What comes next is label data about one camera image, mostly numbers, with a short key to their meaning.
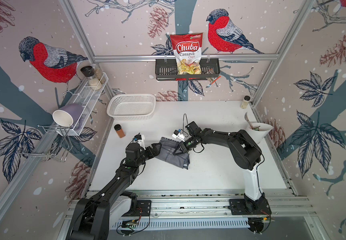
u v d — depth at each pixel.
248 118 0.95
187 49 0.81
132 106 1.21
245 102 1.14
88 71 0.78
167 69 0.95
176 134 0.86
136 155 0.68
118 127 0.95
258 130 0.92
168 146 0.97
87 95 0.83
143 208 0.73
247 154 0.54
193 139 0.78
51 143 0.61
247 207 0.67
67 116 0.61
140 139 0.79
